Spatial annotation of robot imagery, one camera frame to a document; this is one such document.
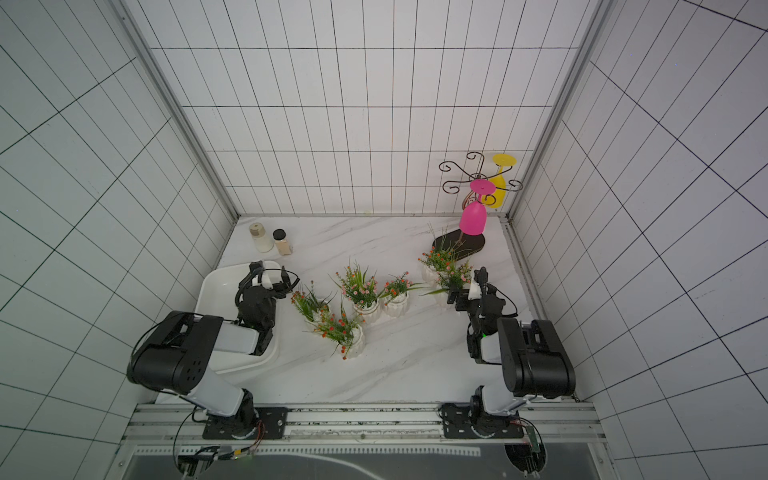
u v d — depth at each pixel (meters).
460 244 1.06
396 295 0.83
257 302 0.69
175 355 0.46
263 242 1.08
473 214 0.92
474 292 0.80
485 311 0.68
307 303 0.83
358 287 0.83
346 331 0.77
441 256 0.88
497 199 0.80
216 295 0.94
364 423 0.74
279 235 1.01
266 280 0.79
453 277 0.86
